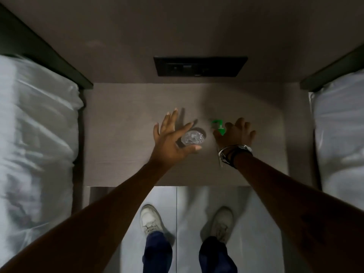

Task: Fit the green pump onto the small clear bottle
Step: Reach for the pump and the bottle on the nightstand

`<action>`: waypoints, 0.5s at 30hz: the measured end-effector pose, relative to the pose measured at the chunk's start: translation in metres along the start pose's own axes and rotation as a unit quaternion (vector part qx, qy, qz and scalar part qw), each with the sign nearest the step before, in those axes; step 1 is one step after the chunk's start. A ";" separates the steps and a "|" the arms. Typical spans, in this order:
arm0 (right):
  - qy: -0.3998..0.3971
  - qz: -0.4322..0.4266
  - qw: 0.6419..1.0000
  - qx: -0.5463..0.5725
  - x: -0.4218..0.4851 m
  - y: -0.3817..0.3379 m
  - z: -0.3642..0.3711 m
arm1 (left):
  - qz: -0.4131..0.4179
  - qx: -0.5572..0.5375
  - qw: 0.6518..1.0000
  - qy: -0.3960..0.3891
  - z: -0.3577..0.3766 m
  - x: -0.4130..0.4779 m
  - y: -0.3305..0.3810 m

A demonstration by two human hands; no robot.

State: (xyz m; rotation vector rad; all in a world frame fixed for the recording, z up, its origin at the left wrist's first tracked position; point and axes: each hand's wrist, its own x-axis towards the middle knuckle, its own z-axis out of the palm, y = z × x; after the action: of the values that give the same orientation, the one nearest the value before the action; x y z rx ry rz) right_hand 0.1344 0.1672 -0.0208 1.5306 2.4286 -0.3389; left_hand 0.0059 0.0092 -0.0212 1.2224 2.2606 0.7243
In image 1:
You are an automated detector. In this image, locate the person's left hand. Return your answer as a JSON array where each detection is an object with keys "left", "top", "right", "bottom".
[{"left": 148, "top": 108, "right": 203, "bottom": 170}]

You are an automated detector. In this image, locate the person's right hand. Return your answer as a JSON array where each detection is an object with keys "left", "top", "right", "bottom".
[{"left": 212, "top": 117, "right": 257, "bottom": 152}]

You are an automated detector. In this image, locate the green pump dispenser cap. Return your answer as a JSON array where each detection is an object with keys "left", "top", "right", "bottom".
[{"left": 211, "top": 119, "right": 227, "bottom": 137}]

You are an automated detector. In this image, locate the clear plastic bottle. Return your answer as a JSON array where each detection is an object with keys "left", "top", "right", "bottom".
[{"left": 180, "top": 127, "right": 207, "bottom": 147}]

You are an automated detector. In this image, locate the person's right forearm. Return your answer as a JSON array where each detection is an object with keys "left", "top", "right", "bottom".
[{"left": 233, "top": 152, "right": 364, "bottom": 273}]

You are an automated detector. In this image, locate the person's left forearm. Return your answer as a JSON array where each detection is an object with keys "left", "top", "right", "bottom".
[{"left": 0, "top": 160, "right": 174, "bottom": 273}]

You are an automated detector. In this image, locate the person's left white shoe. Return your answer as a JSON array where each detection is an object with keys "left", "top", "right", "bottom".
[{"left": 140, "top": 204, "right": 166, "bottom": 237}]

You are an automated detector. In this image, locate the person's white shoe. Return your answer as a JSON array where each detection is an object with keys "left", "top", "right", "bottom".
[
  {"left": 140, "top": 204, "right": 166, "bottom": 237},
  {"left": 210, "top": 206, "right": 235, "bottom": 244}
]

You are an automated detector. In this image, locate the person's right white shoe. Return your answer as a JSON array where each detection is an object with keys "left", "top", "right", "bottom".
[{"left": 210, "top": 206, "right": 235, "bottom": 244}]

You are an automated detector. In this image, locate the person's left blue jeans leg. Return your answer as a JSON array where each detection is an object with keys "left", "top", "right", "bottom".
[{"left": 142, "top": 231, "right": 173, "bottom": 273}]

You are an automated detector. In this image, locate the person's blue jeans leg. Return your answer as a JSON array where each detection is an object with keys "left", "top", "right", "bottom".
[
  {"left": 198, "top": 236, "right": 238, "bottom": 273},
  {"left": 142, "top": 231, "right": 173, "bottom": 273}
]

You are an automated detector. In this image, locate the person's right blue jeans leg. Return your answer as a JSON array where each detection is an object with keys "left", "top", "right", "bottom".
[{"left": 198, "top": 236, "right": 238, "bottom": 273}]

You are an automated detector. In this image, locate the white bed bedding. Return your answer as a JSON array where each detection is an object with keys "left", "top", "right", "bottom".
[
  {"left": 0, "top": 55, "right": 85, "bottom": 268},
  {"left": 308, "top": 68, "right": 364, "bottom": 211}
]

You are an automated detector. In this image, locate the dark bed headboard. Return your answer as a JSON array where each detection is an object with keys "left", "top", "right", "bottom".
[
  {"left": 0, "top": 2, "right": 94, "bottom": 90},
  {"left": 300, "top": 44, "right": 364, "bottom": 93}
]

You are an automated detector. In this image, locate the silver bangle bracelet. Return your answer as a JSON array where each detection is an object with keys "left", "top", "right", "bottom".
[{"left": 217, "top": 144, "right": 253, "bottom": 162}]

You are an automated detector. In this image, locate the black wall socket panel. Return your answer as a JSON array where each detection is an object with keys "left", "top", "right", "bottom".
[{"left": 153, "top": 56, "right": 248, "bottom": 78}]

